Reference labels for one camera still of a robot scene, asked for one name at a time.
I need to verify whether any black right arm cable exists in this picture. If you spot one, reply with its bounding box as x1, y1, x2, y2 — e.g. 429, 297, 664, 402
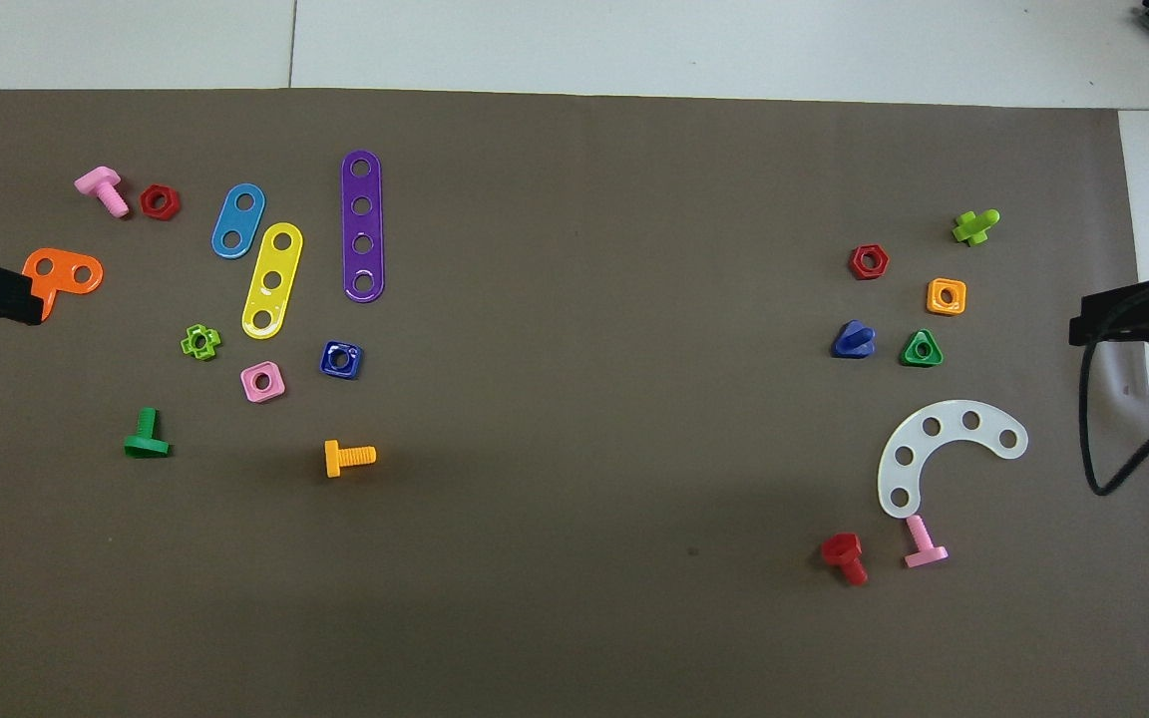
1079, 289, 1149, 497

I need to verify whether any blue two-hole plate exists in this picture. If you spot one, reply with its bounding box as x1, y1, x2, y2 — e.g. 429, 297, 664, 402
210, 183, 266, 260

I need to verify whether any orange plastic bolt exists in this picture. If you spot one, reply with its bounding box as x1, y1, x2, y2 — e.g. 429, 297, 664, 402
324, 440, 377, 479

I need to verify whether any red plastic bolt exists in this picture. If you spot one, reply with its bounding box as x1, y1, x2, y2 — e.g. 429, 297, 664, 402
821, 533, 870, 586

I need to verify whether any lime green cross-head bolt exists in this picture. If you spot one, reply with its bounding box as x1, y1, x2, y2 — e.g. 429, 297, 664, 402
952, 208, 1001, 246

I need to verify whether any pink square plastic nut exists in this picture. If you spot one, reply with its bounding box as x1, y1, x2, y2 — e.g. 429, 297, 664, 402
239, 360, 287, 404

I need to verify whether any pink plastic bolt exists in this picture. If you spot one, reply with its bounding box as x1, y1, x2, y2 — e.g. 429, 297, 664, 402
904, 515, 950, 570
74, 166, 130, 218

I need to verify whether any purple four-hole plate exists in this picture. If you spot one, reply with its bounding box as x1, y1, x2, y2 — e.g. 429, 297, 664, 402
340, 150, 386, 303

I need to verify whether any green plastic bolt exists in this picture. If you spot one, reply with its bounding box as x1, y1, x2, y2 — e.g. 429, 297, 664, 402
124, 407, 172, 460

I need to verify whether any blue plastic bolt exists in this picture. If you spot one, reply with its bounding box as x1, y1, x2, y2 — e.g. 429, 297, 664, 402
831, 319, 877, 359

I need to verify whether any brown table mat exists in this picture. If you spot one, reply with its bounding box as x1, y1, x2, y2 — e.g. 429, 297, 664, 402
0, 88, 1149, 718

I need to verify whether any orange three-hole angled plate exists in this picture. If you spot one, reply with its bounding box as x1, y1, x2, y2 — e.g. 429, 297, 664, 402
22, 247, 105, 322

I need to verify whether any white curved five-hole plate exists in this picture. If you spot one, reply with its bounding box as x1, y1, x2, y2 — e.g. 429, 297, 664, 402
877, 400, 1029, 520

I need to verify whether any yellow three-hole plate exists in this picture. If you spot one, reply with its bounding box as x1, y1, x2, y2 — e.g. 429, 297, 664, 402
240, 221, 304, 340

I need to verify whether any green triangular plastic nut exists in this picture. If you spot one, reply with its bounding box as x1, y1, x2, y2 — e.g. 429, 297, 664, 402
900, 328, 945, 368

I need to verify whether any blue square plastic nut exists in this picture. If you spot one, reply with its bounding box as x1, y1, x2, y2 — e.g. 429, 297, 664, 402
319, 340, 364, 381

